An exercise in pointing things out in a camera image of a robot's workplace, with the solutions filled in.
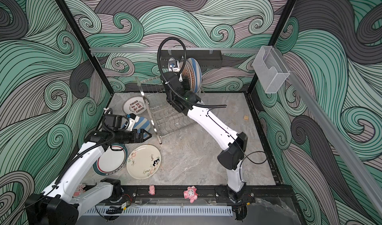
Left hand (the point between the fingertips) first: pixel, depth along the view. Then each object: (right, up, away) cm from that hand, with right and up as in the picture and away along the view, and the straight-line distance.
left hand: (145, 135), depth 77 cm
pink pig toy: (+24, -28, -6) cm, 37 cm away
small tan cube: (+64, +7, +27) cm, 70 cm away
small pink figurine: (+4, -27, -4) cm, 27 cm away
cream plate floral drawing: (-3, -17, +7) cm, 19 cm away
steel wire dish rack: (+7, +6, +27) cm, 28 cm away
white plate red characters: (-18, +16, +35) cm, 42 cm away
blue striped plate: (-8, +3, +24) cm, 25 cm away
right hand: (+20, +30, -5) cm, 37 cm away
